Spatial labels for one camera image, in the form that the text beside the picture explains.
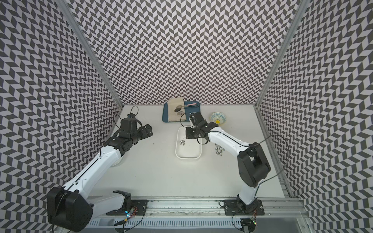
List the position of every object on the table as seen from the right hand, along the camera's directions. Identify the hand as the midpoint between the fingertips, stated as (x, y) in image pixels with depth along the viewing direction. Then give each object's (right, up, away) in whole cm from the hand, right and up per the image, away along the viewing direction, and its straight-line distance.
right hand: (188, 135), depth 87 cm
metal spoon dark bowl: (-10, +17, +29) cm, 35 cm away
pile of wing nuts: (-4, -6, +9) cm, 12 cm away
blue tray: (0, +19, +23) cm, 29 cm away
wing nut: (+20, -8, +9) cm, 23 cm away
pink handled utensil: (+1, +21, +22) cm, 30 cm away
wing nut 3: (+18, -12, +6) cm, 23 cm away
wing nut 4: (+20, -12, +6) cm, 24 cm away
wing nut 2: (+23, -10, +7) cm, 26 cm away
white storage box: (-1, -9, +5) cm, 10 cm away
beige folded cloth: (-11, +15, +27) cm, 33 cm away
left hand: (-25, +3, -4) cm, 26 cm away
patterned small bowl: (+22, +11, +21) cm, 33 cm away
